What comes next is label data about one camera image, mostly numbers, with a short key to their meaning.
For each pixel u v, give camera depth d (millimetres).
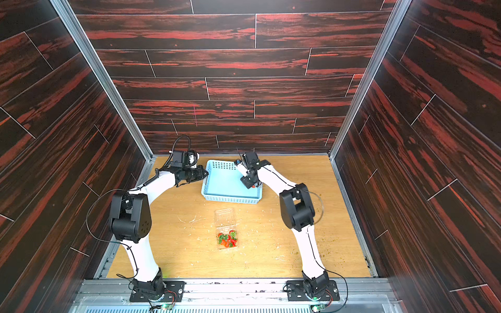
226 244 842
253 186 938
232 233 871
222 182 1005
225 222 933
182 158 781
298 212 587
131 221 517
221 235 867
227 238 862
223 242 856
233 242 856
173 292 730
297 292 734
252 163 798
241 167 910
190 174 835
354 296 731
